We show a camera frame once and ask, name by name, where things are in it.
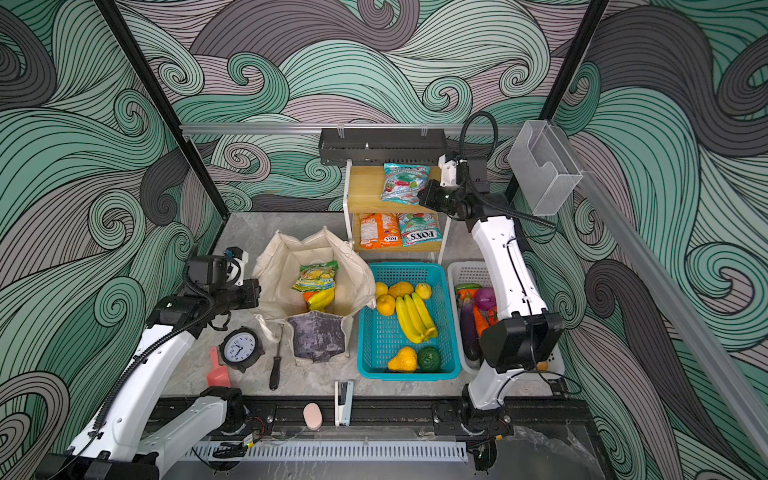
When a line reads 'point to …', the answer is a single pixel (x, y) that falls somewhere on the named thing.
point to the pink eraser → (313, 417)
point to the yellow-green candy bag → (316, 277)
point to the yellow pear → (405, 361)
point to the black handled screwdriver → (276, 364)
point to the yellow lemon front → (386, 304)
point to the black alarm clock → (241, 348)
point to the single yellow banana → (321, 299)
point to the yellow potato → (400, 289)
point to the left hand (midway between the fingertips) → (260, 285)
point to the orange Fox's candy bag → (379, 230)
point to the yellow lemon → (423, 290)
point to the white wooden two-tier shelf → (362, 191)
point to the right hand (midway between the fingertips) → (420, 192)
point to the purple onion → (485, 298)
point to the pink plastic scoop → (219, 375)
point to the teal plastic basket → (381, 337)
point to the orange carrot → (480, 321)
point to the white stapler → (343, 397)
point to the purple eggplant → (469, 332)
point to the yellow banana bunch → (414, 319)
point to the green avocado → (429, 358)
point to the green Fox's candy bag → (419, 228)
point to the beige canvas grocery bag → (316, 336)
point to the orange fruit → (308, 295)
